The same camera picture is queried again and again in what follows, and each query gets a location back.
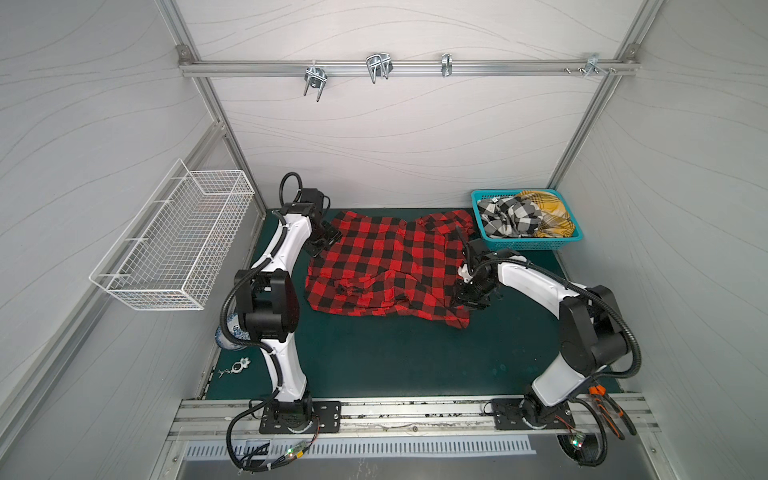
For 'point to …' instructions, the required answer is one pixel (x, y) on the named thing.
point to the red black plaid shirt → (374, 265)
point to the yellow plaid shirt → (556, 220)
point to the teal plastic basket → (495, 243)
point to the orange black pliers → (611, 412)
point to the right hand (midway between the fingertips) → (461, 298)
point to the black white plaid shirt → (510, 217)
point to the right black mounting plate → (507, 414)
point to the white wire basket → (172, 249)
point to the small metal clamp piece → (237, 367)
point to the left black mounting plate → (302, 417)
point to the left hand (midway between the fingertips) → (337, 240)
